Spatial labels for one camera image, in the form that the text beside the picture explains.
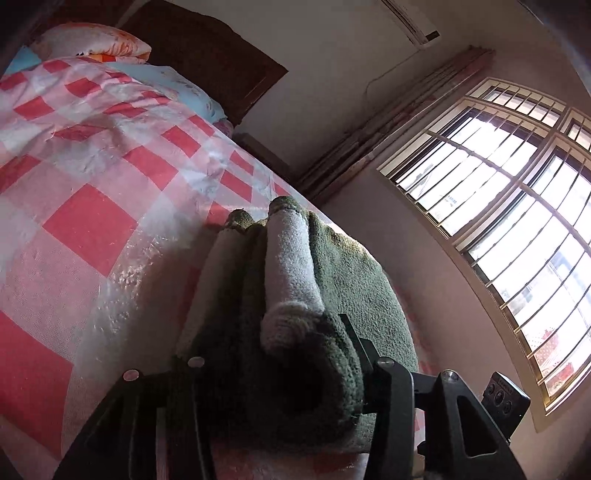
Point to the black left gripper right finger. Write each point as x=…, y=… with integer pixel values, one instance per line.
x=428, y=426

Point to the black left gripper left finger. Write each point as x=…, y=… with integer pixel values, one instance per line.
x=146, y=427

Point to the green and white sock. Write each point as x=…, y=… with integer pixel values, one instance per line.
x=277, y=306

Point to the red white checkered bedsheet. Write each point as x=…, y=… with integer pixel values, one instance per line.
x=104, y=234

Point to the bundle of wooden slats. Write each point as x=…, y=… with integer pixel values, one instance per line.
x=352, y=155

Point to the dark wooden nightstand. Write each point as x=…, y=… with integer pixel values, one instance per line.
x=264, y=155

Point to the light blue blanket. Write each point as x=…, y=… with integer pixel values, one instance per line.
x=68, y=90

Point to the dark wooden headboard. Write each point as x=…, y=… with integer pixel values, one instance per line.
x=207, y=52

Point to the floral orange white pillow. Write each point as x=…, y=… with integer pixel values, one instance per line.
x=89, y=39

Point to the small black camera box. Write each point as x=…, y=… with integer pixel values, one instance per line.
x=506, y=403

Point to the barred window with frame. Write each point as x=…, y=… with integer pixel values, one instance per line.
x=503, y=179

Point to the white wall air conditioner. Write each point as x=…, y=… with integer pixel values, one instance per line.
x=413, y=22

